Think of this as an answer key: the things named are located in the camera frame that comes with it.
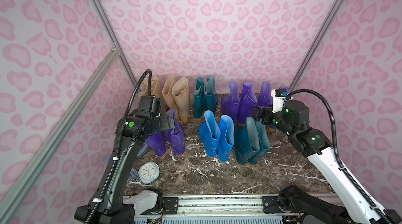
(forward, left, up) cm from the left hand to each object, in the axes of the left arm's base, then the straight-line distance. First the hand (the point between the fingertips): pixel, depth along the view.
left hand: (164, 120), depth 71 cm
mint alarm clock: (-15, +11, -26) cm, 32 cm away
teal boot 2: (+17, -22, -7) cm, 29 cm away
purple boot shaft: (+15, -41, -3) cm, 44 cm away
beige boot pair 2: (+21, +9, -3) cm, 23 cm away
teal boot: (+17, -15, -5) cm, 24 cm away
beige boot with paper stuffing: (+23, -4, -5) cm, 24 cm away
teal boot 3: (-9, -45, -5) cm, 46 cm away
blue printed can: (-16, +17, -23) cm, 33 cm away
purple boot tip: (+15, -32, -7) cm, 36 cm away
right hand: (+4, -43, +5) cm, 43 cm away
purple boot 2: (-6, -6, -5) cm, 10 cm away
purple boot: (-3, +6, -15) cm, 16 cm away
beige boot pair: (+25, +17, -4) cm, 30 cm away
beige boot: (+18, +1, -4) cm, 19 cm away
